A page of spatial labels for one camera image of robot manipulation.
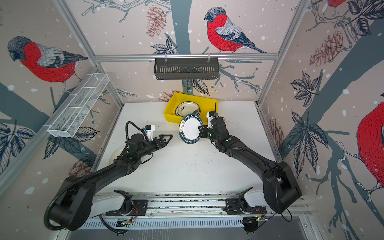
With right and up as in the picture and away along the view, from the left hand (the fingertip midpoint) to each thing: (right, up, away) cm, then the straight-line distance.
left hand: (168, 138), depth 81 cm
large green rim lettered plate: (+11, +3, +7) cm, 13 cm away
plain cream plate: (-36, -12, +12) cm, 40 cm away
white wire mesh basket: (-48, +18, -3) cm, 51 cm away
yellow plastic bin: (+24, +21, +34) cm, 46 cm away
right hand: (+16, +5, +3) cm, 17 cm away
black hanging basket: (+7, +46, +26) cm, 53 cm away
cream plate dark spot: (+9, +19, +33) cm, 39 cm away
